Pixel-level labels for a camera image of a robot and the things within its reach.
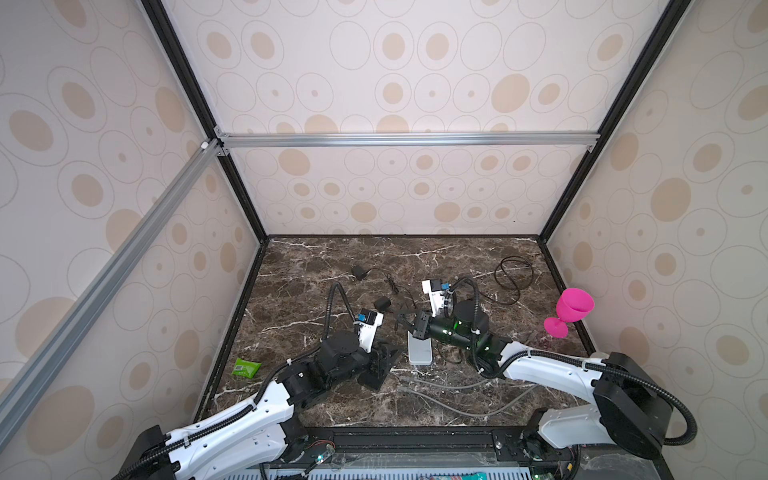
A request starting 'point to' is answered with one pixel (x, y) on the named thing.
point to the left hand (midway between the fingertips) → (403, 346)
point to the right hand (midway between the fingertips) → (396, 317)
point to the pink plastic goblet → (573, 305)
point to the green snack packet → (246, 368)
